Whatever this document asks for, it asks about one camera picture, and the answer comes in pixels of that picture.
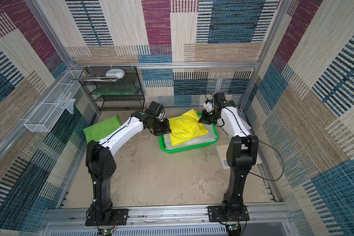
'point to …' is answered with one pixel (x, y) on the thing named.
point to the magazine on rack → (97, 77)
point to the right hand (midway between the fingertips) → (199, 119)
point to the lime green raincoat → (97, 131)
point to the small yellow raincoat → (186, 128)
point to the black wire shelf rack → (114, 88)
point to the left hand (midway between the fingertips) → (172, 129)
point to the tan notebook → (221, 151)
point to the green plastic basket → (186, 149)
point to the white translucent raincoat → (210, 137)
